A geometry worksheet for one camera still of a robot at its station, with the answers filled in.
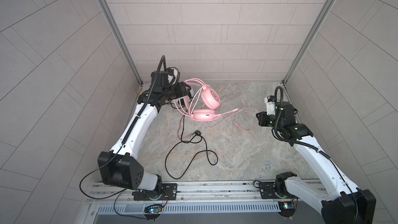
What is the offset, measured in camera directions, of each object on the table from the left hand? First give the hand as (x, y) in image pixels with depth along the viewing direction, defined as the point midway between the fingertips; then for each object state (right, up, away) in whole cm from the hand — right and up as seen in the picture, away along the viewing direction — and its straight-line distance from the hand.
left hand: (191, 85), depth 75 cm
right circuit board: (+43, -55, -7) cm, 71 cm away
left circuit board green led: (-15, -54, -11) cm, 57 cm away
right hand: (+33, -14, +4) cm, 36 cm away
